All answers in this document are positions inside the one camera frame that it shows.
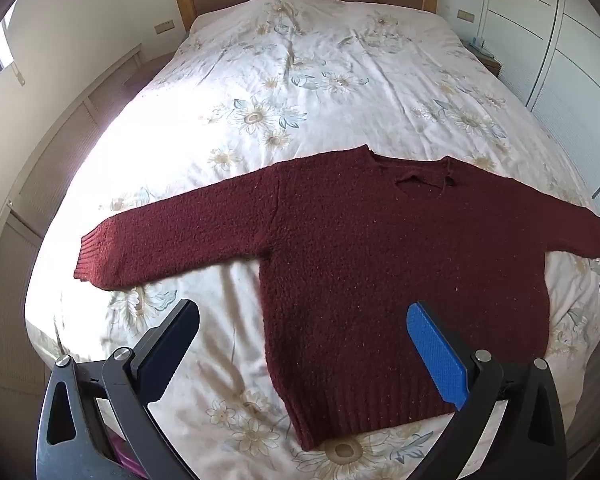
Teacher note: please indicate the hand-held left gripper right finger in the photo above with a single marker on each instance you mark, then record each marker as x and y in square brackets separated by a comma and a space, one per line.
[432, 345]

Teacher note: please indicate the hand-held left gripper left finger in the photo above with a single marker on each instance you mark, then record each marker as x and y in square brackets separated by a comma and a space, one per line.
[172, 340]

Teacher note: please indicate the dark red knitted sweater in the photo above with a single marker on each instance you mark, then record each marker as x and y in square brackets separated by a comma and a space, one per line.
[355, 260]

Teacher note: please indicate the purple plastic item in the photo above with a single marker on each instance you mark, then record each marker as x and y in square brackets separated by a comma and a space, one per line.
[125, 455]

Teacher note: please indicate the wooden nightstand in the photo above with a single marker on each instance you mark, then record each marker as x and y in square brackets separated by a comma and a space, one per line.
[490, 63]

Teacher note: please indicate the white floral duvet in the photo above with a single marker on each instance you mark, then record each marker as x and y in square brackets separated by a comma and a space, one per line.
[330, 85]

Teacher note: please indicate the beige wall socket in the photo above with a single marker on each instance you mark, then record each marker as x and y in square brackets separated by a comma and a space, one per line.
[465, 15]
[164, 27]

